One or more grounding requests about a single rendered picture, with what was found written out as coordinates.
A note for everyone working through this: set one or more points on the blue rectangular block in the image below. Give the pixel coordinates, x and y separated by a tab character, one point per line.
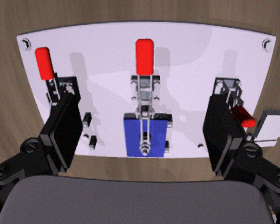
157	129

